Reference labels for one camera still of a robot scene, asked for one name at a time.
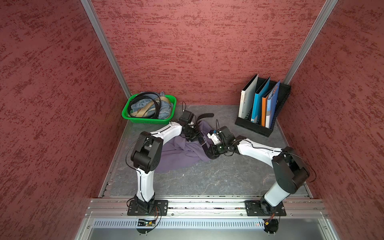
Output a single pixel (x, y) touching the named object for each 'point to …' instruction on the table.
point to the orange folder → (264, 111)
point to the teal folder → (257, 103)
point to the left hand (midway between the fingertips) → (201, 138)
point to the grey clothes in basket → (165, 108)
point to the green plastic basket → (125, 113)
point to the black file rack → (283, 92)
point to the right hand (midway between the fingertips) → (207, 155)
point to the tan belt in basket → (138, 113)
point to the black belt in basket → (152, 95)
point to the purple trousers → (179, 152)
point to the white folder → (247, 96)
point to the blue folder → (272, 102)
